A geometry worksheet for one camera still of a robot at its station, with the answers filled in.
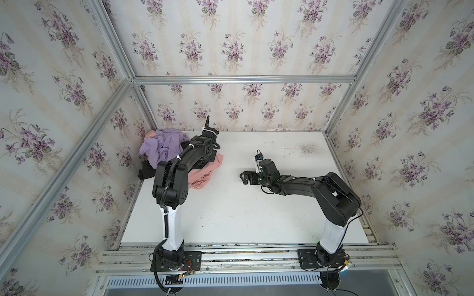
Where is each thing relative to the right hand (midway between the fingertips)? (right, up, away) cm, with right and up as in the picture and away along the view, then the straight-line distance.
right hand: (244, 176), depth 94 cm
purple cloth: (-44, +16, +8) cm, 48 cm away
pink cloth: (-23, 0, +1) cm, 23 cm away
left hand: (-22, +11, +5) cm, 25 cm away
